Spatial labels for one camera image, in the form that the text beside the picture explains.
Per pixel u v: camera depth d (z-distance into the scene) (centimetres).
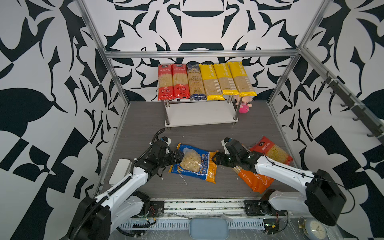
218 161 75
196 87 76
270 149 91
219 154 75
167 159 71
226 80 82
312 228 66
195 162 85
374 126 55
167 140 79
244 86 77
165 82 78
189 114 105
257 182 80
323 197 41
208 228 67
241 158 65
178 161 74
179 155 76
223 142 80
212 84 78
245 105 110
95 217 40
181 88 75
